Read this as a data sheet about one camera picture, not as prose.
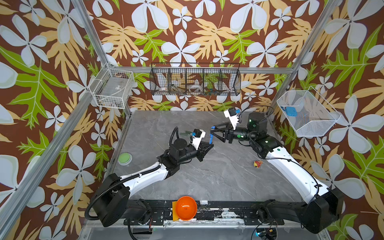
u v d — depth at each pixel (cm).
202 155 65
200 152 65
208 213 77
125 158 94
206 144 71
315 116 78
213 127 67
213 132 66
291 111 86
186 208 76
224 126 67
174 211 75
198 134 64
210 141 70
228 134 61
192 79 97
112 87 86
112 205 41
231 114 60
